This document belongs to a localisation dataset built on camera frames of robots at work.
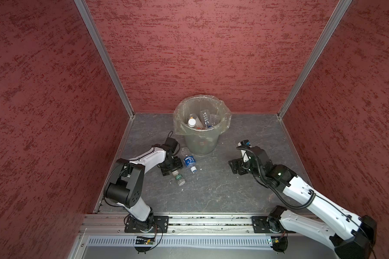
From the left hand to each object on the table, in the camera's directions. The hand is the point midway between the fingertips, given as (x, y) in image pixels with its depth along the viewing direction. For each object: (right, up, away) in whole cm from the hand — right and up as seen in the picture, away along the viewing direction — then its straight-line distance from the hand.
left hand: (176, 172), depth 90 cm
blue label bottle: (+8, +6, 0) cm, 10 cm away
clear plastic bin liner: (+10, +40, +3) cm, 41 cm away
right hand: (+31, +8, -13) cm, 34 cm away
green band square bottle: (+10, +29, -14) cm, 34 cm away
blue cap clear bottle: (+17, +33, +5) cm, 38 cm away
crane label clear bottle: (+2, -2, -5) cm, 5 cm away
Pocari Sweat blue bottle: (+22, +31, -1) cm, 37 cm away
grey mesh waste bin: (+15, +15, 0) cm, 21 cm away
